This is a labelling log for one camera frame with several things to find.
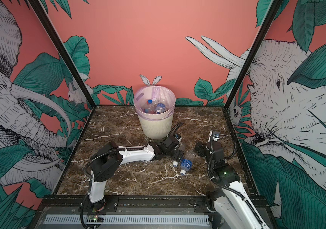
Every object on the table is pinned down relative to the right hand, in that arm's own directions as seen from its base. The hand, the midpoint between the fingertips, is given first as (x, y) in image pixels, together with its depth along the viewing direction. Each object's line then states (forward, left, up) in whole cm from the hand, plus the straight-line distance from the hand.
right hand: (203, 139), depth 76 cm
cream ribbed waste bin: (+11, +27, +3) cm, 29 cm away
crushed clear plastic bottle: (+23, +24, +1) cm, 34 cm away
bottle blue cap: (+28, +31, +2) cm, 42 cm away
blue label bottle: (-6, +8, -15) cm, 18 cm away
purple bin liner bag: (+32, +36, +4) cm, 48 cm away
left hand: (+1, +12, -15) cm, 19 cm away
